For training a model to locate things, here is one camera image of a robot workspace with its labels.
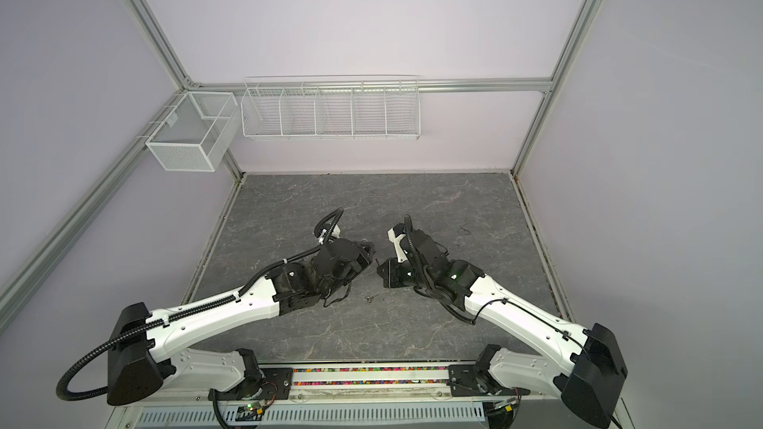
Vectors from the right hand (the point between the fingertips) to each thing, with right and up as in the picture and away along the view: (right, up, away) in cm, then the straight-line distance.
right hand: (377, 272), depth 74 cm
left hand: (-1, +5, 0) cm, 5 cm away
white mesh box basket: (-62, +41, +26) cm, 78 cm away
